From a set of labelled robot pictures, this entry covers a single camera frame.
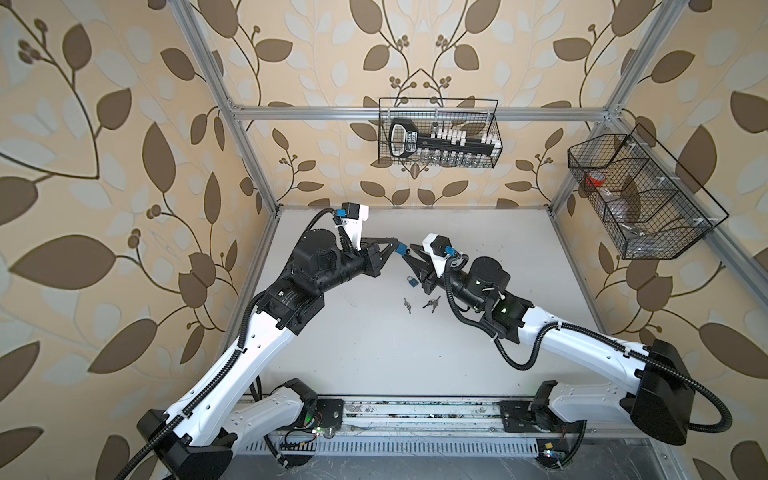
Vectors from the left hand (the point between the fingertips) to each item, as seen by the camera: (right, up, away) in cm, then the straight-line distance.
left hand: (400, 242), depth 61 cm
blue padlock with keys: (0, -2, +4) cm, 4 cm away
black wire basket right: (+62, +8, +11) cm, 64 cm away
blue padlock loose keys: (+3, -21, +33) cm, 39 cm away
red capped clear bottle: (+60, +18, +28) cm, 68 cm away
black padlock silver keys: (+11, -20, +33) cm, 40 cm away
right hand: (+2, -2, +6) cm, 7 cm away
